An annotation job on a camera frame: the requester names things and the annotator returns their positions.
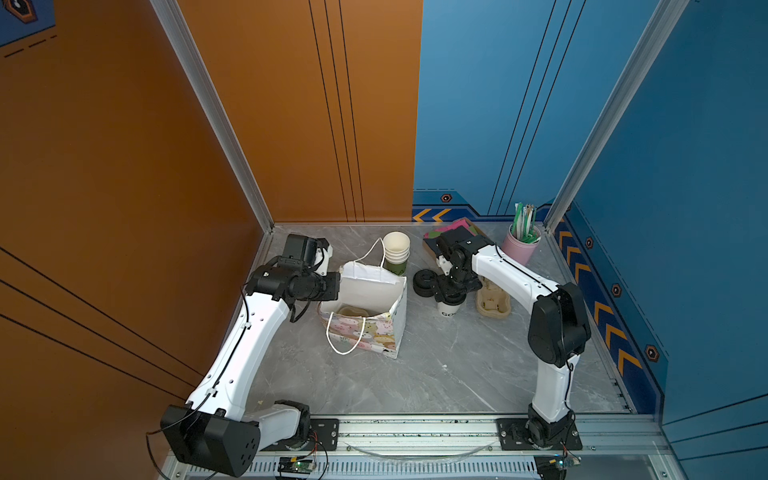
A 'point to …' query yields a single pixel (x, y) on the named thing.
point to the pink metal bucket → (518, 250)
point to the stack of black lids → (424, 283)
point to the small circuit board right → (554, 466)
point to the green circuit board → (292, 465)
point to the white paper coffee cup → (448, 310)
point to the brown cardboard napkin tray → (477, 229)
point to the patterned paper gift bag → (370, 314)
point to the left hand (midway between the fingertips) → (337, 284)
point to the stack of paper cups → (397, 251)
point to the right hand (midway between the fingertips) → (447, 293)
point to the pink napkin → (459, 223)
